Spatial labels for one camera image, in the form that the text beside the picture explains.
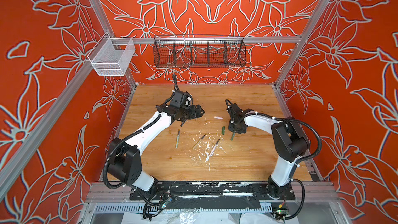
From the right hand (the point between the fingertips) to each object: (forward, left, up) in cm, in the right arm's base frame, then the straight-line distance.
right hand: (231, 128), depth 95 cm
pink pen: (-13, +12, 0) cm, 17 cm away
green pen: (-7, +33, +1) cm, 34 cm away
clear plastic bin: (+34, +74, +32) cm, 87 cm away
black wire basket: (+42, +22, +29) cm, 56 cm away
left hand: (+1, +20, +18) cm, 27 cm away
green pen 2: (-5, 0, 0) cm, 5 cm away
